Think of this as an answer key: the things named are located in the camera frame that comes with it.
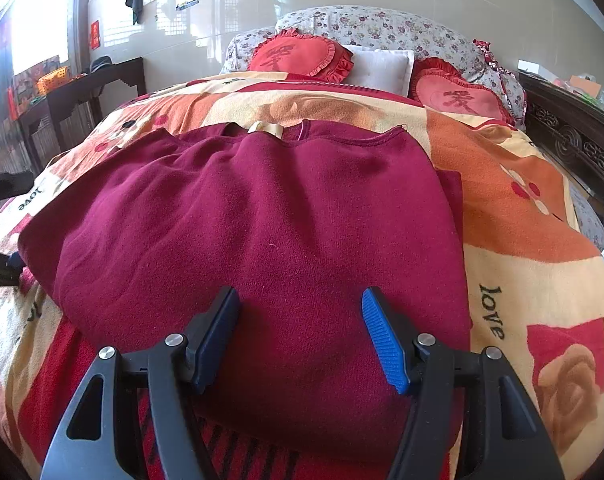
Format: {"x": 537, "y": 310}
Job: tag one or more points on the window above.
{"x": 37, "y": 25}

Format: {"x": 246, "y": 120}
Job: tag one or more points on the red paper wall sticker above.
{"x": 95, "y": 34}

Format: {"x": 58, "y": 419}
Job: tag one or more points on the maroon sweater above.
{"x": 262, "y": 260}

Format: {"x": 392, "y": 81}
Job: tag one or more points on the red heart-shaped pillow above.
{"x": 292, "y": 55}
{"x": 456, "y": 97}

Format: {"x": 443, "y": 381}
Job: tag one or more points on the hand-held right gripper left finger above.
{"x": 214, "y": 335}

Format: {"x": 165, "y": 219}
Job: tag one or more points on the white pillow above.
{"x": 381, "y": 70}

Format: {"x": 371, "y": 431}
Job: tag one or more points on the colourful clutter on cabinet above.
{"x": 586, "y": 92}

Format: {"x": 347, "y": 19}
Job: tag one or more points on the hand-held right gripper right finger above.
{"x": 384, "y": 335}

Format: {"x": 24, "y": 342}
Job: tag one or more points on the rolled floral quilt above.
{"x": 381, "y": 27}

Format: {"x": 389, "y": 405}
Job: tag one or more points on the floral bed sheet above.
{"x": 589, "y": 220}

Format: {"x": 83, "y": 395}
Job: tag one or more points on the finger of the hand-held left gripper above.
{"x": 2, "y": 267}
{"x": 7, "y": 187}

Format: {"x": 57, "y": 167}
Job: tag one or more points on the dark carved wooden cabinet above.
{"x": 571, "y": 140}

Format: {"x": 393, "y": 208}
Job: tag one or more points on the printed orange and red blanket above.
{"x": 521, "y": 260}

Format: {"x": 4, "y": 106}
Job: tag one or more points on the dark hat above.
{"x": 102, "y": 64}

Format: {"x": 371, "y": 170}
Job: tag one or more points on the orange plastic crate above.
{"x": 54, "y": 80}

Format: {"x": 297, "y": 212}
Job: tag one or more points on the dark wooden side table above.
{"x": 82, "y": 95}

